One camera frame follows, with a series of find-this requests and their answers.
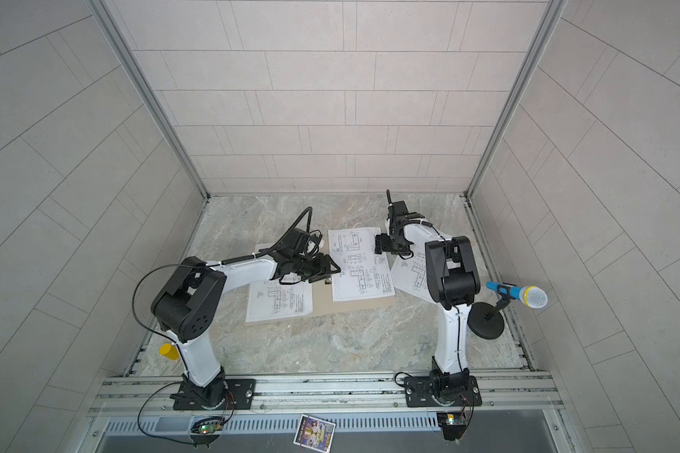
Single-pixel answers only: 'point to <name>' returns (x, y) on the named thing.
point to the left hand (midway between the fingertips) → (342, 267)
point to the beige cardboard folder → (323, 296)
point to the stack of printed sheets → (410, 275)
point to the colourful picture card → (314, 434)
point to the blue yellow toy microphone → (531, 295)
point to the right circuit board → (452, 419)
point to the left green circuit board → (210, 428)
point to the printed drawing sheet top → (271, 299)
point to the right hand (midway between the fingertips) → (385, 248)
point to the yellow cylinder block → (169, 350)
